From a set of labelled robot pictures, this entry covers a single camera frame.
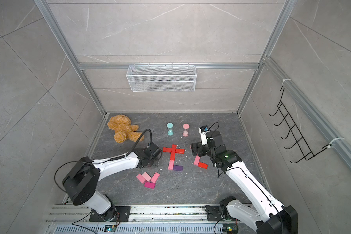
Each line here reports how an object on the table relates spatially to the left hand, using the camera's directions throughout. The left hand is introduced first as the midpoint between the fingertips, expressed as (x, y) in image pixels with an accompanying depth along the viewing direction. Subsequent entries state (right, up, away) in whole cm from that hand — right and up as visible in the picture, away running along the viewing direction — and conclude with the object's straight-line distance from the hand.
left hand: (156, 161), depth 89 cm
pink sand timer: (+19, +21, +9) cm, 30 cm away
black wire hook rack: (+70, +14, -25) cm, 75 cm away
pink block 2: (0, -9, -4) cm, 10 cm away
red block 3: (+30, -3, +1) cm, 30 cm away
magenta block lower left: (-3, -13, -6) cm, 14 cm away
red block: (+15, +5, +7) cm, 17 cm away
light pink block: (-5, -9, -3) cm, 11 cm away
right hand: (+26, +13, -11) cm, 31 cm away
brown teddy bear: (-27, +23, +12) cm, 37 cm away
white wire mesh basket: (+3, +56, +11) cm, 57 cm away
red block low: (+11, +6, +9) cm, 15 cm away
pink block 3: (+9, -3, +1) cm, 10 cm away
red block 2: (+10, +2, +6) cm, 12 cm away
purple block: (+13, -4, 0) cm, 14 cm away
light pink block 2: (+26, -1, +4) cm, 26 cm away
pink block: (-9, -10, -4) cm, 13 cm away
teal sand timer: (+8, +17, +16) cm, 25 cm away
